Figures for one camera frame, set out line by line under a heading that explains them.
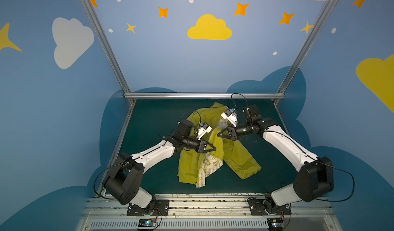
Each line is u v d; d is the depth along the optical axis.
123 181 0.43
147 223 0.71
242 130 0.69
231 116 0.71
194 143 0.71
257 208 0.74
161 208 0.75
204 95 1.14
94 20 0.77
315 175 0.42
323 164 0.43
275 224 0.72
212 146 0.75
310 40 0.86
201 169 0.82
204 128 0.73
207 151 0.75
